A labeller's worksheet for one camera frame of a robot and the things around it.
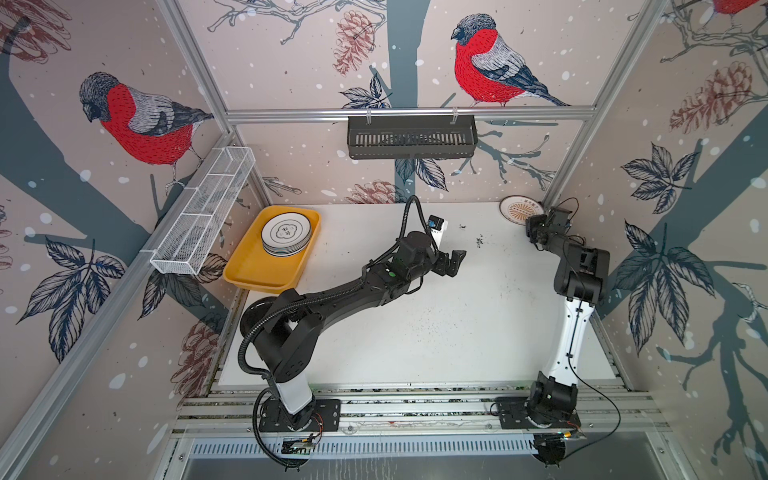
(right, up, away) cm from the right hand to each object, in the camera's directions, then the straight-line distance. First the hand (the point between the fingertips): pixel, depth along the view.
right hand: (527, 221), depth 114 cm
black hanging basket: (-48, +29, -8) cm, 56 cm away
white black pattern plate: (-92, -5, -7) cm, 92 cm away
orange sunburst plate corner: (0, +6, +8) cm, 9 cm away
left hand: (-36, -8, -35) cm, 51 cm away
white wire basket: (-104, -7, -42) cm, 112 cm away
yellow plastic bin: (-103, -16, -10) cm, 105 cm away
